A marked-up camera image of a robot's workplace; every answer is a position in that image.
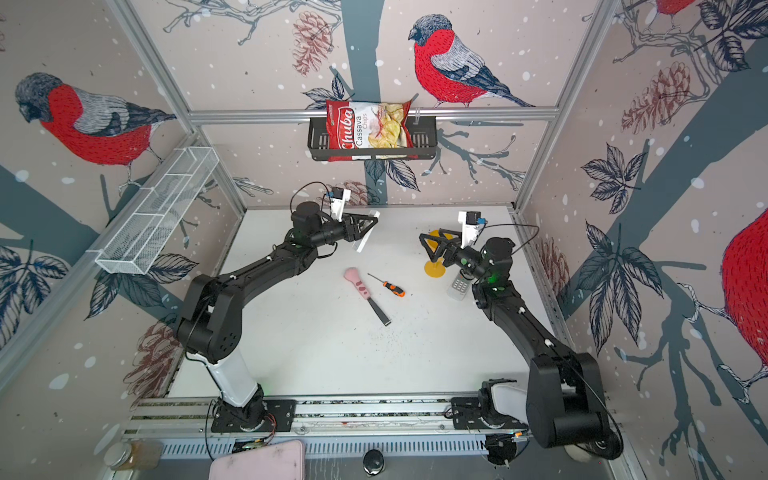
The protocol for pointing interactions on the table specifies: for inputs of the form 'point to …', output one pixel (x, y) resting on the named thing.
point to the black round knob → (373, 461)
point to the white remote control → (359, 243)
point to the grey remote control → (459, 287)
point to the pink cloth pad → (284, 460)
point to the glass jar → (136, 456)
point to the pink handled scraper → (353, 275)
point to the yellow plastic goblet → (436, 269)
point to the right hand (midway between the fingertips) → (424, 239)
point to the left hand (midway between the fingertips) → (372, 219)
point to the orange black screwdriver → (391, 287)
